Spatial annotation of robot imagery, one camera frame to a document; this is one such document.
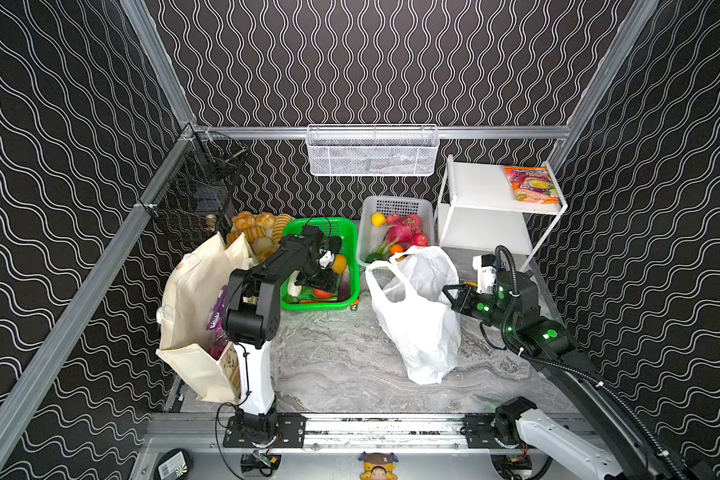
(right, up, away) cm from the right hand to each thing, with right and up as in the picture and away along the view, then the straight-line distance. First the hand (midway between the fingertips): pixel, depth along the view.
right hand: (443, 288), depth 73 cm
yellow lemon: (-14, +22, +44) cm, 51 cm away
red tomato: (-33, -5, +23) cm, 41 cm away
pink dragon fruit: (-6, +17, +30) cm, 35 cm away
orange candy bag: (+26, +27, +7) cm, 38 cm away
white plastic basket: (-16, +16, +43) cm, 49 cm away
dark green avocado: (-16, +7, +31) cm, 36 cm away
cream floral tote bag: (-64, -1, +3) cm, 64 cm away
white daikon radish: (-42, -3, +24) cm, 49 cm away
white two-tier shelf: (+10, +20, +7) cm, 23 cm away
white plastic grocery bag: (-8, -6, -5) cm, 11 cm away
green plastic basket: (-26, +17, +36) cm, 48 cm away
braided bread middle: (-58, +17, +40) cm, 72 cm away
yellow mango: (-28, +5, +28) cm, 40 cm away
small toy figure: (-16, -40, -5) cm, 43 cm away
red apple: (0, +13, +29) cm, 32 cm away
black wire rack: (-73, +25, +20) cm, 80 cm away
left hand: (-29, -3, +23) cm, 38 cm away
